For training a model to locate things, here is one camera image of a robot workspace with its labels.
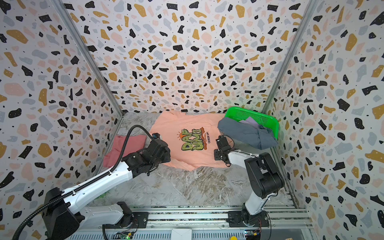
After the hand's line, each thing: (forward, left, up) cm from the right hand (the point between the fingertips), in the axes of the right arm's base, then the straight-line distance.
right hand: (217, 150), depth 97 cm
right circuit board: (-44, -15, -3) cm, 47 cm away
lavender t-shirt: (+26, -26, 0) cm, 36 cm away
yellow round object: (-46, -4, +4) cm, 47 cm away
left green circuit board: (-46, +47, -2) cm, 65 cm away
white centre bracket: (-45, +19, +3) cm, 49 cm away
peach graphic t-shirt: (+11, +18, -3) cm, 21 cm away
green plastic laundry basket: (+33, -19, +1) cm, 38 cm away
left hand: (-10, +27, +16) cm, 33 cm away
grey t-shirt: (+5, -25, +9) cm, 27 cm away
